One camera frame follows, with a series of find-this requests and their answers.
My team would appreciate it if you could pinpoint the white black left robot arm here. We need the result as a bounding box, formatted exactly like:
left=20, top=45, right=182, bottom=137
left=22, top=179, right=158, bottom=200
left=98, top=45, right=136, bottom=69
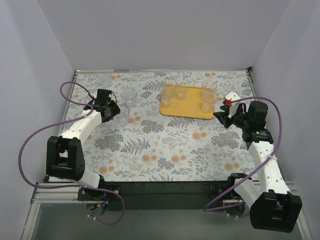
left=46, top=89, right=121, bottom=188

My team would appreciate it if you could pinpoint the clear large glass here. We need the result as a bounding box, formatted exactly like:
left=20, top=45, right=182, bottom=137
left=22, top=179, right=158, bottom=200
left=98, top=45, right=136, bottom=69
left=162, top=78, right=177, bottom=96

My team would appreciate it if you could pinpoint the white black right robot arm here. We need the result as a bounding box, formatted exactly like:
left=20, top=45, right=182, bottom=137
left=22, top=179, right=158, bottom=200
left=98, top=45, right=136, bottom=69
left=214, top=99, right=303, bottom=233

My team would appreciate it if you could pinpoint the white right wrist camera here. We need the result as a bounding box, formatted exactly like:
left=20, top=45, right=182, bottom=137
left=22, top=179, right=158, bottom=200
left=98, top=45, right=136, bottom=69
left=224, top=91, right=241, bottom=119

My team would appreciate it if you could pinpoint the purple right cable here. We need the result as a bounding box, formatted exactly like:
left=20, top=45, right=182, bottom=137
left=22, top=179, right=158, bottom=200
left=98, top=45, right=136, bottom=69
left=203, top=96, right=283, bottom=213

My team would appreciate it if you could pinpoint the yellow plastic tray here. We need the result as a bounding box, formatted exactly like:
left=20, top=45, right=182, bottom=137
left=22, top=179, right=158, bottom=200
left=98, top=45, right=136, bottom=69
left=159, top=86, right=214, bottom=120

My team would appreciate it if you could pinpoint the purple cable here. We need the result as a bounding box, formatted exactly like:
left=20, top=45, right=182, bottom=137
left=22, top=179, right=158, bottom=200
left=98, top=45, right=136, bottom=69
left=203, top=96, right=283, bottom=213
left=18, top=81, right=126, bottom=225

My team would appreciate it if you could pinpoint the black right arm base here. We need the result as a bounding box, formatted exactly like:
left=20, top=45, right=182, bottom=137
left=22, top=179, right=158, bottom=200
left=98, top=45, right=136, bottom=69
left=203, top=183, right=249, bottom=218

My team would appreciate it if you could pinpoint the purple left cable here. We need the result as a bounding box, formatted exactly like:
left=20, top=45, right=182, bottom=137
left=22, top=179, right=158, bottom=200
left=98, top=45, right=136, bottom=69
left=18, top=81, right=126, bottom=225

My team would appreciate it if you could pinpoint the clear tall glass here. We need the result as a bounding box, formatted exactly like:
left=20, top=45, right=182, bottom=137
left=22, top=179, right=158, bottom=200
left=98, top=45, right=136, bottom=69
left=122, top=88, right=138, bottom=108

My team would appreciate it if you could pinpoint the clear small glass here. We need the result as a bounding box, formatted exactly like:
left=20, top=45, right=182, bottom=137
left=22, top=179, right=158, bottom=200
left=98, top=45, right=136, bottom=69
left=161, top=89, right=174, bottom=107
left=176, top=85, right=188, bottom=100

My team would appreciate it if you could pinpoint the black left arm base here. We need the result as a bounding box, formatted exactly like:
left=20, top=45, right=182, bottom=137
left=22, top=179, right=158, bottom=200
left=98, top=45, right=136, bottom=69
left=76, top=184, right=123, bottom=217

